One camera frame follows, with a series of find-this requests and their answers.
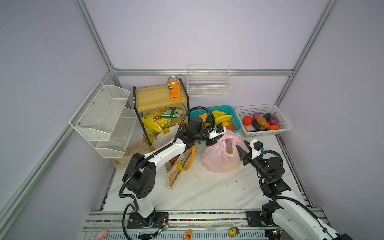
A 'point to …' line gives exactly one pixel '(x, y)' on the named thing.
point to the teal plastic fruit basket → (235, 122)
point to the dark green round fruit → (209, 119)
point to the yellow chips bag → (154, 121)
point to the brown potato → (261, 121)
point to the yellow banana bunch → (220, 117)
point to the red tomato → (247, 120)
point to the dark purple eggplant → (256, 126)
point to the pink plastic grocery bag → (223, 156)
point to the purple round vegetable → (273, 120)
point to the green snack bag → (172, 112)
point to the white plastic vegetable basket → (266, 111)
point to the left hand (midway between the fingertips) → (222, 134)
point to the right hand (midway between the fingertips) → (241, 143)
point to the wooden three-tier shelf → (148, 100)
